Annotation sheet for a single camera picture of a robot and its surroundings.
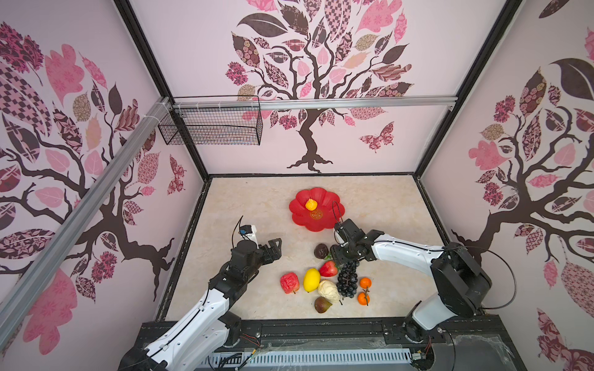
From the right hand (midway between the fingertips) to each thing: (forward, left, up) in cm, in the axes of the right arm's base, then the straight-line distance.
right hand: (339, 252), depth 90 cm
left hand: (-2, +25, +8) cm, 27 cm away
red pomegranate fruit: (-13, +19, +3) cm, 23 cm away
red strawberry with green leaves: (-7, +5, +1) cm, 9 cm away
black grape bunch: (-11, -2, 0) cm, 11 cm away
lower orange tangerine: (-17, -6, -1) cm, 18 cm away
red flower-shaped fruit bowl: (+23, +8, -2) cm, 24 cm away
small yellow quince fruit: (+23, +10, +1) cm, 25 cm away
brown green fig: (-20, +8, +1) cm, 21 cm away
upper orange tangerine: (-12, -8, 0) cm, 15 cm away
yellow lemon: (-11, +11, +1) cm, 16 cm away
